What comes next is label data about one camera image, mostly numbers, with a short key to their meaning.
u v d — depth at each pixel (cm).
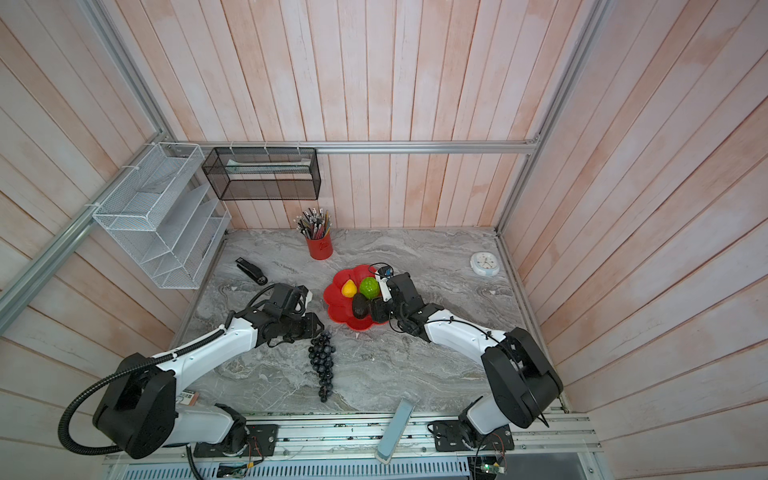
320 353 83
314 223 98
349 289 98
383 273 78
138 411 41
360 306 95
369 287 95
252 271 103
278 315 67
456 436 73
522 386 43
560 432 76
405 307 67
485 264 107
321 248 104
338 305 97
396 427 74
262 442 74
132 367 44
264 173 105
